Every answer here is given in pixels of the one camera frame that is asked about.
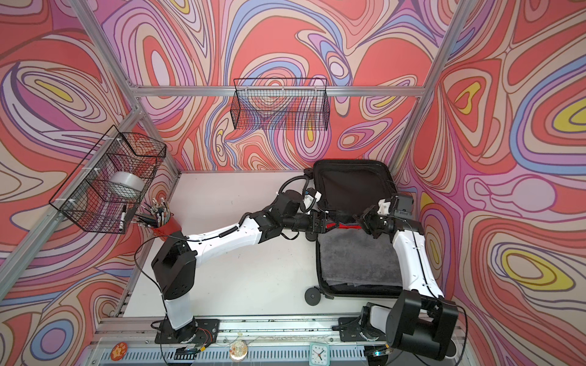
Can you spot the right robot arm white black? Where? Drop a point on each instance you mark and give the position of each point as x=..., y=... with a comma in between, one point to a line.
x=421, y=321

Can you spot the back black wire basket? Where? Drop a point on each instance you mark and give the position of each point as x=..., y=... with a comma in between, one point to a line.
x=280, y=104

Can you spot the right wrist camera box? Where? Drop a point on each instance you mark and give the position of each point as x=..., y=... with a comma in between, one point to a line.
x=397, y=206

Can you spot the left black wire basket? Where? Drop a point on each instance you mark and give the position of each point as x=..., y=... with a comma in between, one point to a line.
x=90, y=204

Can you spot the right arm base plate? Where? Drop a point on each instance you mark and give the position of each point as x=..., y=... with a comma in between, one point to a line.
x=351, y=330

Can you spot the grey towel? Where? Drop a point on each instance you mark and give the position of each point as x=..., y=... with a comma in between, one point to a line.
x=353, y=257

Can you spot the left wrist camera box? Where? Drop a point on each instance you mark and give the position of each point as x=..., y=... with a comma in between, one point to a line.
x=291, y=202

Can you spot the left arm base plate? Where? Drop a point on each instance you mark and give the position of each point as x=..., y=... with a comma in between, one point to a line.
x=199, y=332

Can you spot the silver duct tape roll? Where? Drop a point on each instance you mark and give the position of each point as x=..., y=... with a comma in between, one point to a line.
x=126, y=185

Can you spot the red t-shirt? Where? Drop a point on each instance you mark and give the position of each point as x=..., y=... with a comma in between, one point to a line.
x=333, y=226

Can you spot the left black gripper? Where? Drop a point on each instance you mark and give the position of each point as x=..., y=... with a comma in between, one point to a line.
x=320, y=229

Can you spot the black suitcase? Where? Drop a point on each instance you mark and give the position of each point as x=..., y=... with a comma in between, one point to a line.
x=348, y=188

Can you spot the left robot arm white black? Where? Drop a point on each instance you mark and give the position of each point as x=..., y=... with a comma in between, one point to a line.
x=178, y=258

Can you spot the red round sticker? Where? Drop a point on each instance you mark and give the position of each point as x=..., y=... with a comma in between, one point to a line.
x=119, y=351

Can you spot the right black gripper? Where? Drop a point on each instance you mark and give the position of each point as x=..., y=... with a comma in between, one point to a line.
x=364, y=219

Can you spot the red pen cup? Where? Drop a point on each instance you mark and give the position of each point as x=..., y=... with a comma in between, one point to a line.
x=170, y=227

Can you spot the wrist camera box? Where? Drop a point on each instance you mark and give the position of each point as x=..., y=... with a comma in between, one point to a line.
x=397, y=206
x=291, y=202

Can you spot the small teal clock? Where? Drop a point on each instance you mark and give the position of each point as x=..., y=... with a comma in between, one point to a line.
x=319, y=354

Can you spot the black wire basket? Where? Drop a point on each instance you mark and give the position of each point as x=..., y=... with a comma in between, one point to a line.
x=280, y=104
x=90, y=204

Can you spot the round clear badge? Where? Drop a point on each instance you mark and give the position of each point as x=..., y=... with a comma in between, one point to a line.
x=238, y=350

